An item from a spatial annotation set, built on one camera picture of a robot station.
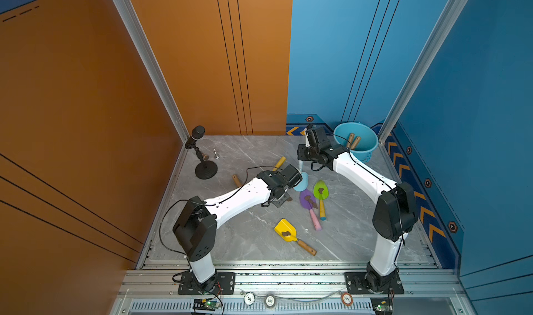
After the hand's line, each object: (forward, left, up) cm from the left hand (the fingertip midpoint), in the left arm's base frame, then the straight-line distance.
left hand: (276, 190), depth 86 cm
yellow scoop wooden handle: (-14, -5, -10) cm, 18 cm away
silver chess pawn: (+26, +32, -11) cm, 43 cm away
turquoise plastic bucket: (+28, -46, 0) cm, 54 cm away
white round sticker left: (-36, +9, -11) cm, 39 cm away
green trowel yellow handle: (+22, -2, -10) cm, 25 cm away
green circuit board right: (-38, -37, -13) cm, 54 cm away
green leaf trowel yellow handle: (+5, -21, -11) cm, 24 cm away
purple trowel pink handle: (+1, -15, -10) cm, 18 cm away
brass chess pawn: (+25, +38, -9) cm, 47 cm away
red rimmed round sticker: (-36, -25, -11) cm, 45 cm away
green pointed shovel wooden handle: (+30, -38, -1) cm, 49 cm away
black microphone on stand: (+17, +35, -10) cm, 40 cm away
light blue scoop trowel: (+4, -12, -1) cm, 13 cm away
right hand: (+16, -11, +7) cm, 21 cm away
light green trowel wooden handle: (+30, -41, -2) cm, 51 cm away
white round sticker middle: (-37, +2, -5) cm, 38 cm away
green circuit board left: (-38, +24, -12) cm, 47 cm away
